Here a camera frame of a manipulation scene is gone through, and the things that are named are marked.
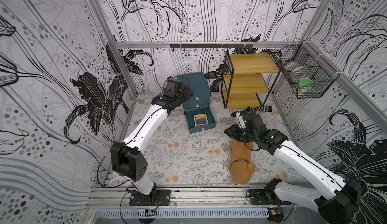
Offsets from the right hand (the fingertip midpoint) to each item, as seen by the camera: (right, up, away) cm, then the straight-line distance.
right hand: (226, 130), depth 76 cm
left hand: (-19, +19, +6) cm, 27 cm away
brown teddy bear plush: (+8, -18, -1) cm, 19 cm away
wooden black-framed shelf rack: (+23, +33, +36) cm, 54 cm away
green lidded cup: (+42, +24, +2) cm, 48 cm away
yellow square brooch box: (-12, +3, +27) cm, 30 cm away
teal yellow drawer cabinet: (-15, +10, +33) cm, 37 cm away
